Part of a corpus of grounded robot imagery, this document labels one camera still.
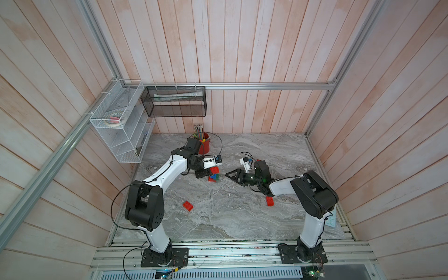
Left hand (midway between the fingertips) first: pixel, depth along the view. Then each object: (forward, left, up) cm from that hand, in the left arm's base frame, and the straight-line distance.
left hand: (208, 170), depth 89 cm
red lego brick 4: (-12, -33, -11) cm, 37 cm away
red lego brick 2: (+1, -1, -11) cm, 11 cm away
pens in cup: (+24, +7, +4) cm, 25 cm away
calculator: (-22, -60, -9) cm, 64 cm away
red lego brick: (-1, -4, +3) cm, 5 cm away
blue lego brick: (-1, -3, -6) cm, 6 cm away
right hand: (-1, -11, -4) cm, 11 cm away
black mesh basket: (+43, +23, +13) cm, 50 cm away
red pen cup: (+22, +4, -6) cm, 23 cm away
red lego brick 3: (-15, +10, -10) cm, 21 cm away
